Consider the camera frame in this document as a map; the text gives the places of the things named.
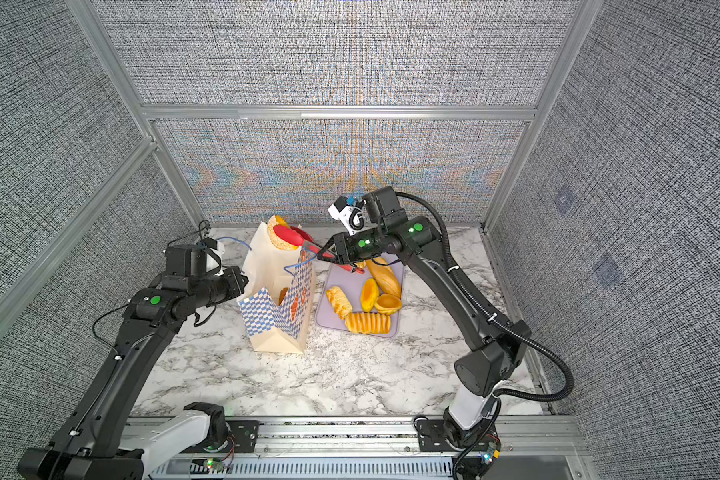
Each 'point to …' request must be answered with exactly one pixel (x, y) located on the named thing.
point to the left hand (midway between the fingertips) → (249, 277)
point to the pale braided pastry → (339, 301)
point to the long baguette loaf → (384, 276)
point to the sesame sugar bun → (273, 221)
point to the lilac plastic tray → (351, 282)
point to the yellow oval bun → (369, 294)
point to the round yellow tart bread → (388, 304)
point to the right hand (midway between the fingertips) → (326, 252)
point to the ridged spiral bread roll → (368, 322)
